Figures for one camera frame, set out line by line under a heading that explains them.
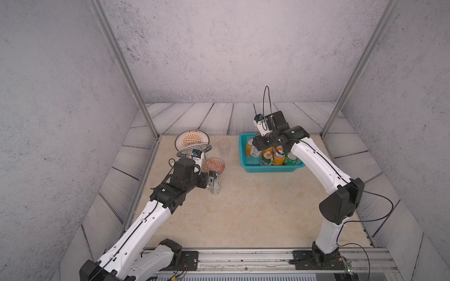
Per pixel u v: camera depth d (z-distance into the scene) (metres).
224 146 1.07
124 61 0.86
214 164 1.02
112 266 0.39
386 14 0.72
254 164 1.06
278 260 0.74
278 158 0.96
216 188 0.89
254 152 0.88
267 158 0.96
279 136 0.59
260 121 0.72
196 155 0.65
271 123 0.64
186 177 0.56
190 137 0.99
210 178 0.68
